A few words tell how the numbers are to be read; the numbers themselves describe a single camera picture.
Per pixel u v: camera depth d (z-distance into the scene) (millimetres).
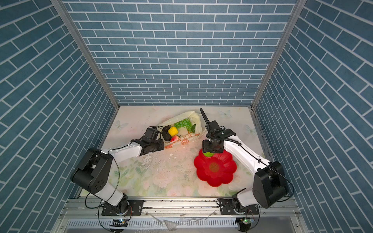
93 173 452
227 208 735
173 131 990
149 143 736
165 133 1050
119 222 722
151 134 739
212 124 672
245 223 710
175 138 963
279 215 727
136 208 737
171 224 702
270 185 422
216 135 641
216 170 872
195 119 990
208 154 804
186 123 1048
